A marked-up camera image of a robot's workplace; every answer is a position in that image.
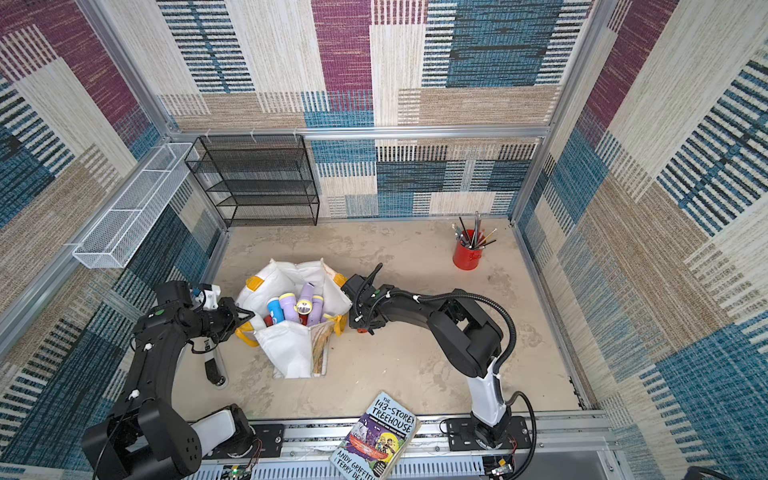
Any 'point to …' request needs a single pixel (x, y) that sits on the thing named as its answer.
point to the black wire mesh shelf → (258, 180)
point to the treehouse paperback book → (377, 441)
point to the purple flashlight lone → (315, 317)
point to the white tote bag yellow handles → (294, 352)
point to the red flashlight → (362, 330)
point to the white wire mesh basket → (119, 233)
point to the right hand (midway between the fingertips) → (367, 326)
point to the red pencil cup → (468, 250)
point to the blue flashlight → (276, 309)
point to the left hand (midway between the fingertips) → (254, 313)
